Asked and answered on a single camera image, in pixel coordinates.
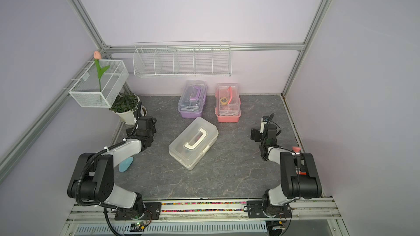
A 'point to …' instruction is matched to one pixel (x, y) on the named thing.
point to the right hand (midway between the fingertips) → (261, 127)
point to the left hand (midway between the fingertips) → (140, 127)
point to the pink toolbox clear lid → (228, 102)
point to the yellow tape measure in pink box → (223, 101)
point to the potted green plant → (124, 105)
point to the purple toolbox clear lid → (192, 96)
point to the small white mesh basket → (86, 91)
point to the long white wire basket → (182, 59)
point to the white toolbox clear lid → (188, 148)
